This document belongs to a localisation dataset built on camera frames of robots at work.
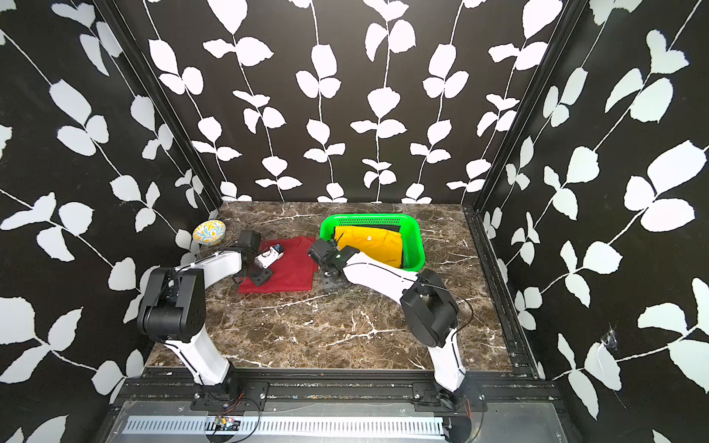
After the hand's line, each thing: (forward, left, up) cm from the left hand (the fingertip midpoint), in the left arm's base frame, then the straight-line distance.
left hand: (262, 266), depth 98 cm
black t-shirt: (+14, -50, +2) cm, 53 cm away
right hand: (-8, -26, +6) cm, 28 cm away
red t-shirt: (-2, -12, 0) cm, 12 cm away
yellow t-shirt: (+8, -43, +1) cm, 43 cm away
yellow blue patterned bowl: (+18, +25, -1) cm, 31 cm away
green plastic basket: (+1, -56, -1) cm, 56 cm away
